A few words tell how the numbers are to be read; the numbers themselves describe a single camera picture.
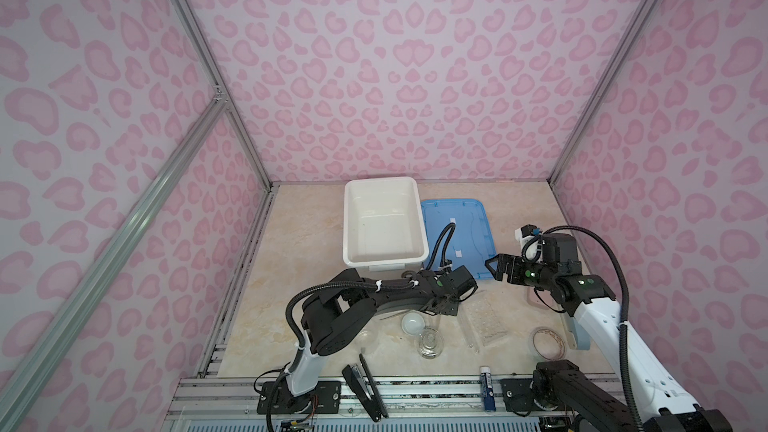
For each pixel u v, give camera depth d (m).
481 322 0.84
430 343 0.76
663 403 0.39
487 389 0.73
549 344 0.82
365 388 0.73
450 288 0.69
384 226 1.07
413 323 0.84
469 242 1.03
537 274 0.65
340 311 0.50
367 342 0.82
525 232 0.73
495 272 0.72
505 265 0.71
